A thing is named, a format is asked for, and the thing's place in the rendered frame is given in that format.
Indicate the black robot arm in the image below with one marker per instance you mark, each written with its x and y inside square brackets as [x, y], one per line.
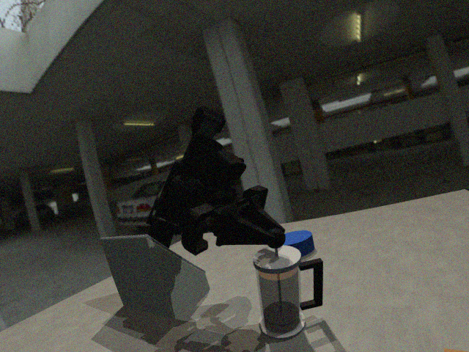
[204, 166]

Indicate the blue short cylinder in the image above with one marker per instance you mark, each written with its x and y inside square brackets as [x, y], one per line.
[301, 240]

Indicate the french press with black handle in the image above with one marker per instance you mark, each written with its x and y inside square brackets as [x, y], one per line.
[278, 277]

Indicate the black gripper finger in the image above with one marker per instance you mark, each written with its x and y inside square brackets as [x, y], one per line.
[259, 217]
[233, 229]

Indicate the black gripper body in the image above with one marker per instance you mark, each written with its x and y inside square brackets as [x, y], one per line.
[203, 214]

